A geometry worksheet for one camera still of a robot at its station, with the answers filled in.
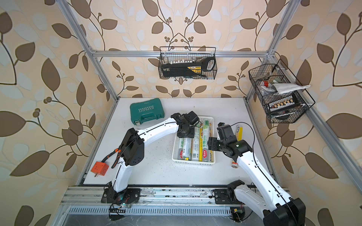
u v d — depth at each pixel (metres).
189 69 0.83
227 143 0.58
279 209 0.38
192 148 0.87
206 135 0.89
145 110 1.07
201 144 0.91
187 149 0.82
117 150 0.91
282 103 0.68
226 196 0.74
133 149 0.52
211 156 0.84
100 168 0.79
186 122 0.66
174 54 0.91
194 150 0.87
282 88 0.63
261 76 0.80
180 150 0.87
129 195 0.74
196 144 0.89
